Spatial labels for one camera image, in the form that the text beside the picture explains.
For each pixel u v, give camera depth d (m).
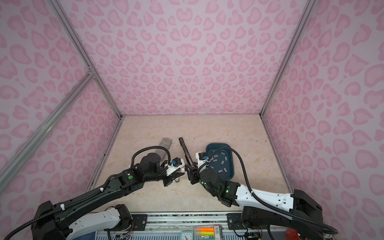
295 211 0.41
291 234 0.70
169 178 0.64
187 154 0.95
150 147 0.53
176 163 0.61
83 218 0.46
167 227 0.72
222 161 0.94
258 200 0.47
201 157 0.63
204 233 0.69
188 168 0.70
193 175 0.64
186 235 0.68
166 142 1.01
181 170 0.70
